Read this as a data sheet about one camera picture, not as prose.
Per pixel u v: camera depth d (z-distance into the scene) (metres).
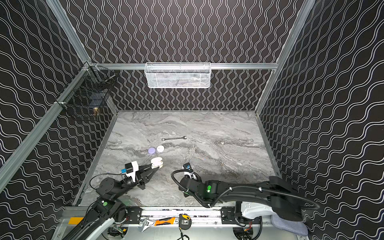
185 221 0.70
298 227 0.70
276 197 0.42
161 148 0.98
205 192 0.58
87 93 0.94
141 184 0.62
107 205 0.59
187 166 0.69
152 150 0.98
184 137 1.04
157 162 0.69
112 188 0.55
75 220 0.74
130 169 0.58
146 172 0.66
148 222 0.72
